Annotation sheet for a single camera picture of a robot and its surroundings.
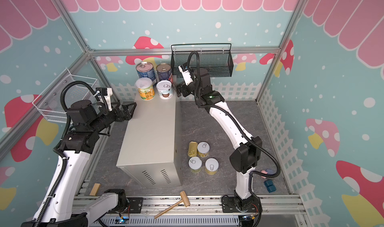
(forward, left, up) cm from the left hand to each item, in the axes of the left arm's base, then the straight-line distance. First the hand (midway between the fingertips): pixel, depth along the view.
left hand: (128, 106), depth 67 cm
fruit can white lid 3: (-15, -40, -31) cm, 52 cm away
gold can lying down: (-4, -29, -34) cm, 45 cm away
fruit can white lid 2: (-14, -31, -32) cm, 46 cm away
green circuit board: (-40, +4, -39) cm, 56 cm away
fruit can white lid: (-4, -35, -32) cm, 48 cm away
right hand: (+16, -22, +3) cm, 28 cm away
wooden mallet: (-31, -26, -35) cm, 54 cm away
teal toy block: (-23, -71, -35) cm, 83 cm away
